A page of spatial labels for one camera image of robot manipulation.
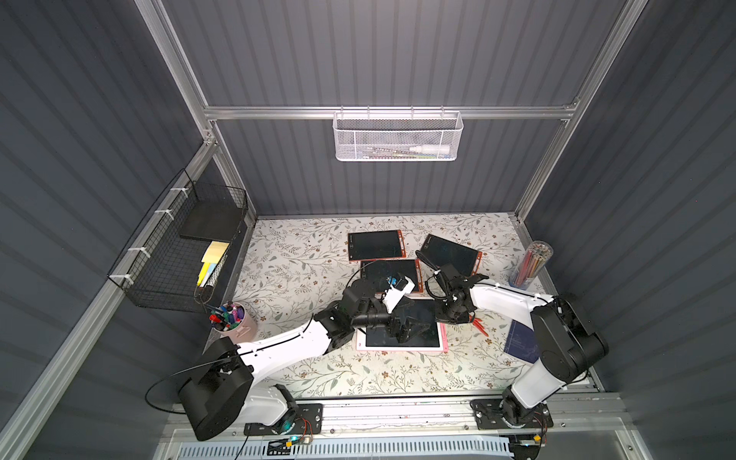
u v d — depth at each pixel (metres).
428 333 0.89
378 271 1.03
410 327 0.64
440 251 1.09
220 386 0.42
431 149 0.90
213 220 0.81
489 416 0.73
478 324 0.91
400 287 0.65
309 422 0.72
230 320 0.79
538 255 0.85
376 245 1.14
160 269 0.69
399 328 0.65
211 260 0.72
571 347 0.46
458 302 0.68
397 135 1.23
